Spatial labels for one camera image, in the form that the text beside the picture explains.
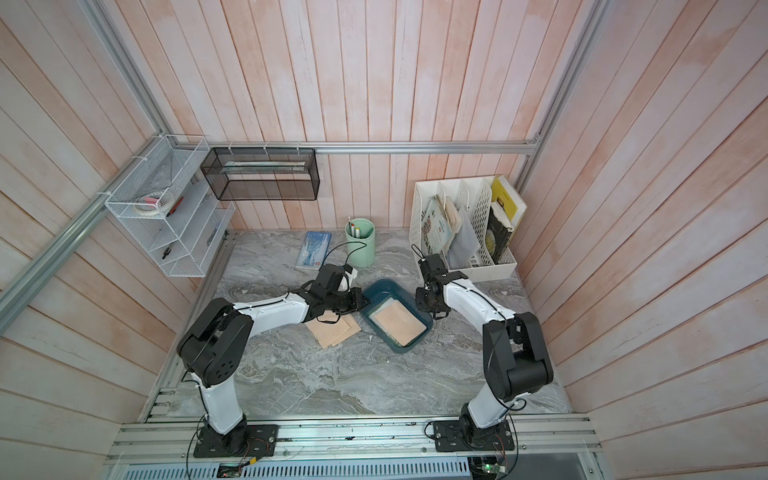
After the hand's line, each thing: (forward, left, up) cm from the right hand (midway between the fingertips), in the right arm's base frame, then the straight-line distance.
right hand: (425, 302), depth 93 cm
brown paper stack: (-6, +7, -4) cm, 11 cm away
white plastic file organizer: (+26, -8, +13) cm, 30 cm away
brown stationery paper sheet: (-10, +30, -4) cm, 32 cm away
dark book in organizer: (+20, -24, +12) cm, 34 cm away
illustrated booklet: (+23, -4, +11) cm, 26 cm away
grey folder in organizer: (+16, -13, +9) cm, 22 cm away
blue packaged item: (+25, +41, -4) cm, 48 cm away
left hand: (-3, +17, +2) cm, 18 cm away
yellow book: (+23, -27, +21) cm, 41 cm away
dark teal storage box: (+4, +16, -2) cm, 17 cm away
